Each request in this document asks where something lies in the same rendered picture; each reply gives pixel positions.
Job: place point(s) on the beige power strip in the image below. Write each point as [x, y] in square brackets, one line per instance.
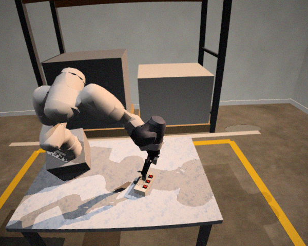
[142, 187]

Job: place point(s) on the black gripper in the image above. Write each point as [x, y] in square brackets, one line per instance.
[150, 159]

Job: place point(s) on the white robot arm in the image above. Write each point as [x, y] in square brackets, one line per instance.
[62, 102]

